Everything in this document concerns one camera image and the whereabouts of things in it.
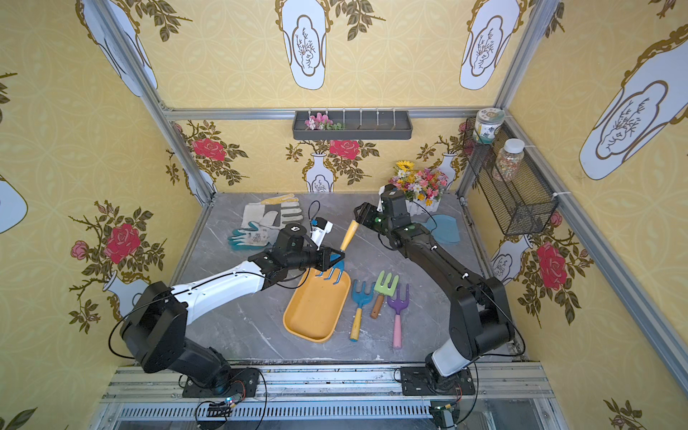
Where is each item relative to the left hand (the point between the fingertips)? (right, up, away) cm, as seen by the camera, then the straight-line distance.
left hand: (336, 250), depth 83 cm
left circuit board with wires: (-32, -42, -10) cm, 54 cm away
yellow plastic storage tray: (-7, -19, +4) cm, 21 cm away
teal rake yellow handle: (+1, -4, -3) cm, 5 cm away
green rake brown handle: (+16, -15, +9) cm, 24 cm away
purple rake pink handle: (+20, -18, +5) cm, 27 cm away
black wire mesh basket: (+57, +14, -1) cm, 58 cm away
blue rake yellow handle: (+8, -17, +6) cm, 19 cm away
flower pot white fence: (+32, +22, +17) cm, 42 cm away
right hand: (+10, +13, +4) cm, 17 cm away
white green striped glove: (-29, +11, +30) cm, 43 cm away
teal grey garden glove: (-35, +2, +23) cm, 42 cm away
